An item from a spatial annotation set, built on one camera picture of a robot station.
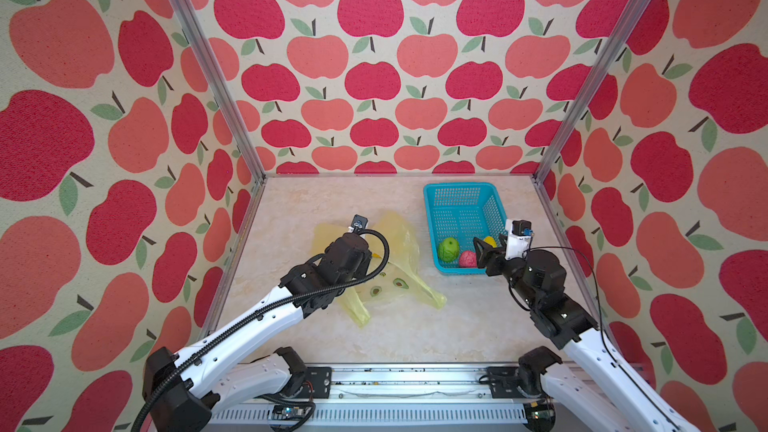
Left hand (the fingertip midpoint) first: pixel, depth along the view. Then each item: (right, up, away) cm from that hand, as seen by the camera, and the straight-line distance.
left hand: (364, 249), depth 76 cm
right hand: (+34, +3, -1) cm, 34 cm away
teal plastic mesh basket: (+36, +9, +35) cm, 50 cm away
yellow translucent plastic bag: (+8, -7, +2) cm, 11 cm away
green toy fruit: (+26, -3, +17) cm, 31 cm away
